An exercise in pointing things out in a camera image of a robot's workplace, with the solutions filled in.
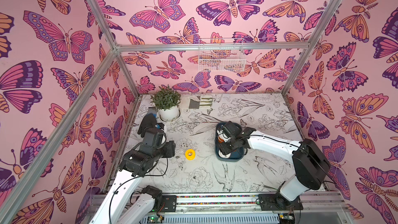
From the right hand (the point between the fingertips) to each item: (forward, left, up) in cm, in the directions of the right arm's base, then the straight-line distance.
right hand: (222, 149), depth 87 cm
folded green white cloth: (+38, +13, -3) cm, 40 cm away
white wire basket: (+55, -1, +21) cm, 59 cm away
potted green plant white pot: (+22, +32, +15) cm, 42 cm away
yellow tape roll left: (-4, +18, -5) cm, 19 cm away
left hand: (-4, +25, +14) cm, 29 cm away
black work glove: (+21, +47, -3) cm, 52 cm away
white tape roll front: (-3, +1, 0) cm, 4 cm away
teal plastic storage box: (-3, -8, -3) cm, 9 cm away
